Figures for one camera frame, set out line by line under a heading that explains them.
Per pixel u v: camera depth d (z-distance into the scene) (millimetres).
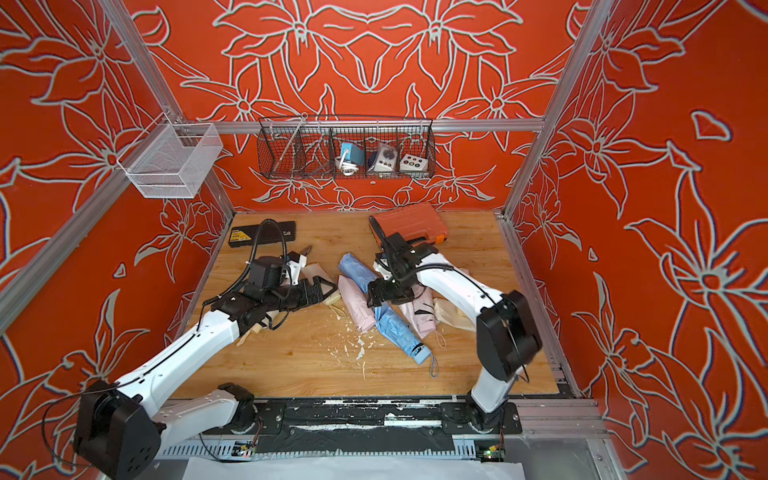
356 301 907
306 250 1068
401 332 831
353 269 978
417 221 1160
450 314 896
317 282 708
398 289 714
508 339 449
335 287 757
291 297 670
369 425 728
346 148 832
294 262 731
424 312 883
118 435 383
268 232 1171
